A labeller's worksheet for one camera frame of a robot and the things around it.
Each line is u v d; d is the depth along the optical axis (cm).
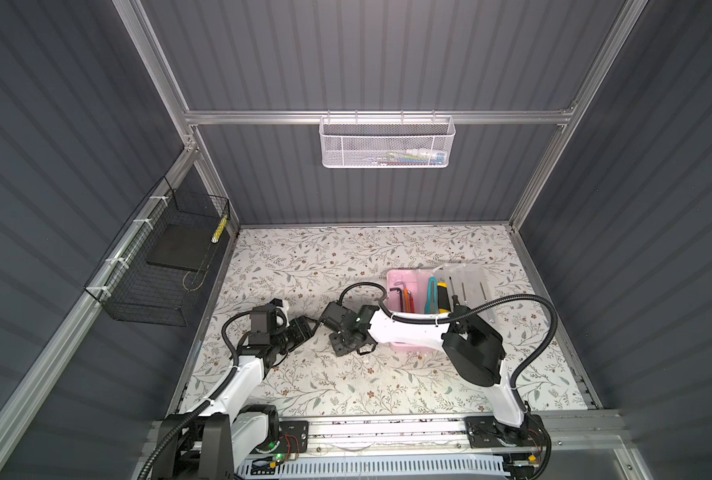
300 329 77
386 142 124
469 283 89
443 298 86
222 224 84
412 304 98
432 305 89
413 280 100
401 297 99
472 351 53
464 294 87
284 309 82
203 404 45
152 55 75
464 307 53
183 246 75
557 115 89
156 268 73
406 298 99
